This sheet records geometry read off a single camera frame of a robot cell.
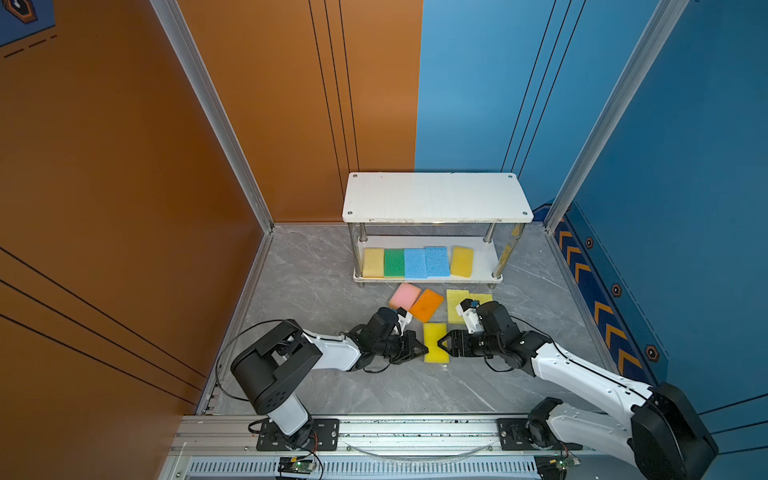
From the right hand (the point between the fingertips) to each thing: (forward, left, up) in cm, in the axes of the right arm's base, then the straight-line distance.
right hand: (443, 345), depth 81 cm
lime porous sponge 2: (+19, -15, -7) cm, 25 cm away
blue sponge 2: (+29, -1, +1) cm, 29 cm away
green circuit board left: (-26, +35, -7) cm, 44 cm away
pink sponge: (+18, +10, -4) cm, 21 cm away
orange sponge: (+15, +3, -4) cm, 16 cm away
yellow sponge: (+28, -9, +1) cm, 30 cm away
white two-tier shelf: (+52, -2, -6) cm, 52 cm away
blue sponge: (+28, +6, +1) cm, 29 cm away
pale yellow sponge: (+27, +20, +3) cm, 34 cm away
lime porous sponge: (+18, -6, -5) cm, 20 cm away
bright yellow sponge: (+5, +2, -3) cm, 6 cm away
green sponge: (+28, +13, +2) cm, 31 cm away
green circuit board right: (-26, -27, -7) cm, 38 cm away
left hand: (-1, +3, -2) cm, 4 cm away
